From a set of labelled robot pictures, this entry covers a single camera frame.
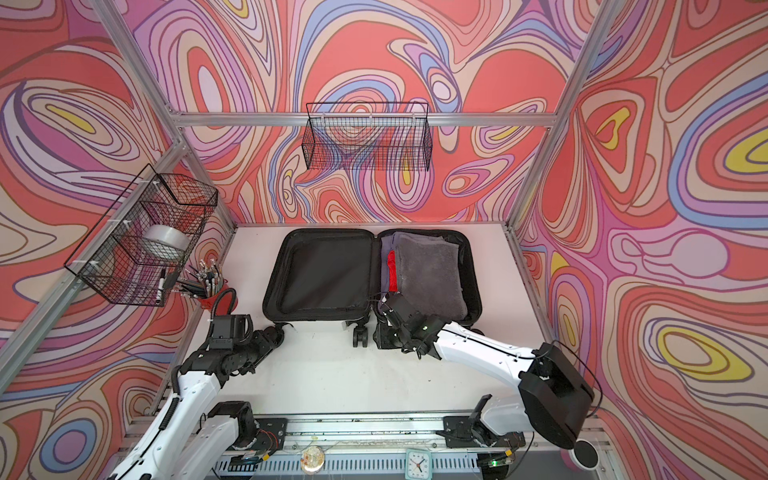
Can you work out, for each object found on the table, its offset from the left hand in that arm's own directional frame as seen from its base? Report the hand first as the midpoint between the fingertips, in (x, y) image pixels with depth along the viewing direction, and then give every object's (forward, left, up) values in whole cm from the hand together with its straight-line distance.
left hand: (275, 341), depth 84 cm
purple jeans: (+34, -33, +4) cm, 47 cm away
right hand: (-1, -31, +1) cm, 31 cm away
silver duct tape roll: (+14, +22, +27) cm, 38 cm away
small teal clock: (-28, -39, -3) cm, 49 cm away
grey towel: (+20, -46, +4) cm, 50 cm away
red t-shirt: (+21, -34, +5) cm, 40 cm away
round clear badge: (-27, -14, -5) cm, 31 cm away
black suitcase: (+21, -15, +3) cm, 26 cm away
